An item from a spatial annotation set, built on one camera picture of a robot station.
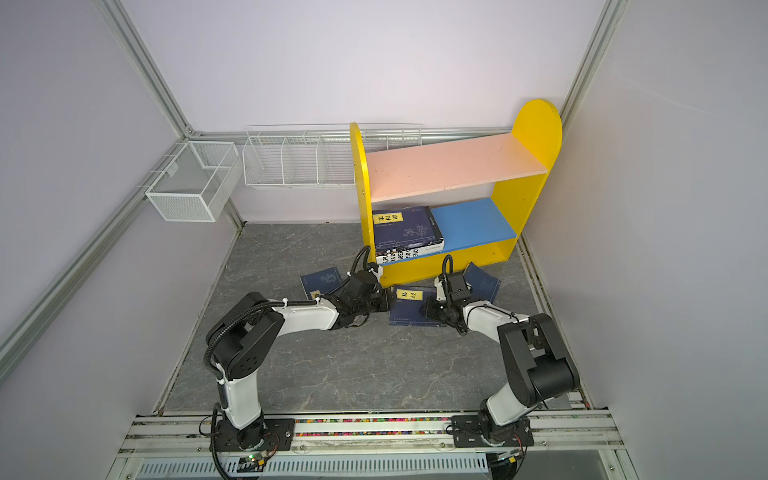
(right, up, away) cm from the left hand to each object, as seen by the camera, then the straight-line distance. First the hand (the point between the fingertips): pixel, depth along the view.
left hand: (397, 299), depth 92 cm
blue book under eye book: (-26, +5, +10) cm, 28 cm away
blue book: (+2, -3, +4) cm, 5 cm away
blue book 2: (+30, +3, +9) cm, 31 cm away
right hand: (+9, -4, +2) cm, 10 cm away
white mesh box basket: (-66, +37, +4) cm, 76 cm away
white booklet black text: (-2, +14, -3) cm, 14 cm away
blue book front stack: (+2, +23, -3) cm, 23 cm away
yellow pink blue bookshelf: (+26, +21, +4) cm, 33 cm away
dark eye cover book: (-3, +16, -7) cm, 18 cm away
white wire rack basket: (-28, +47, +7) cm, 55 cm away
